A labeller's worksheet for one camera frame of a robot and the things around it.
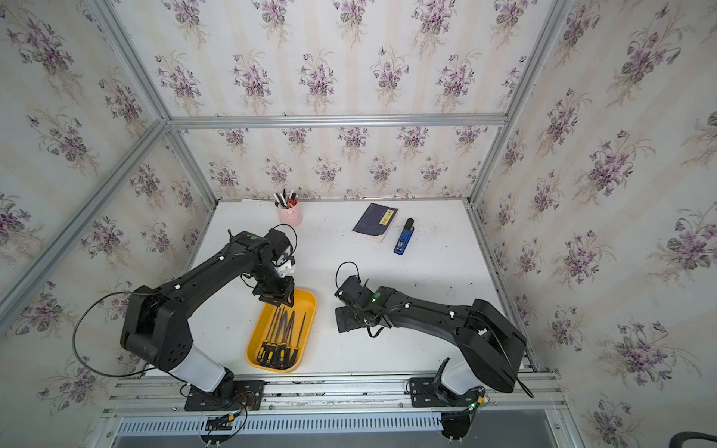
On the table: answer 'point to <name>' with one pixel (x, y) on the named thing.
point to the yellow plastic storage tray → (278, 336)
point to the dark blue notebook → (376, 220)
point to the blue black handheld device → (404, 238)
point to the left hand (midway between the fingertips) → (291, 306)
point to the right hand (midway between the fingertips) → (354, 320)
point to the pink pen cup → (289, 211)
